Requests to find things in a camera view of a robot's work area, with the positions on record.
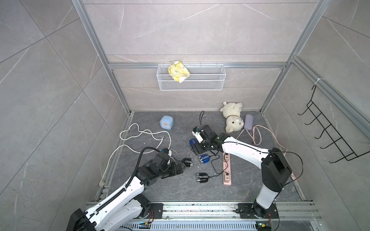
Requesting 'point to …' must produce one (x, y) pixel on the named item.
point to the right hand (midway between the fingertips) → (198, 146)
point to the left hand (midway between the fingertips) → (181, 166)
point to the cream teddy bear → (232, 111)
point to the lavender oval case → (248, 122)
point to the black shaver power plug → (202, 177)
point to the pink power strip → (227, 171)
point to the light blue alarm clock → (166, 122)
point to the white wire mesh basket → (202, 77)
